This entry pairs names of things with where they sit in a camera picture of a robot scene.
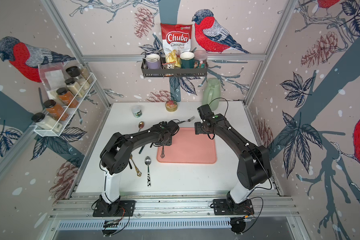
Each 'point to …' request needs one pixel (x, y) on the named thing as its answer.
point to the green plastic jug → (211, 93)
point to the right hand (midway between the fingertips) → (201, 127)
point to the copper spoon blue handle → (141, 125)
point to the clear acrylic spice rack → (62, 102)
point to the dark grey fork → (188, 120)
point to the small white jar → (136, 111)
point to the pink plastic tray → (186, 147)
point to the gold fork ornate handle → (139, 173)
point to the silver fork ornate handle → (162, 155)
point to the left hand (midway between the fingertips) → (168, 138)
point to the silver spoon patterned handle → (148, 160)
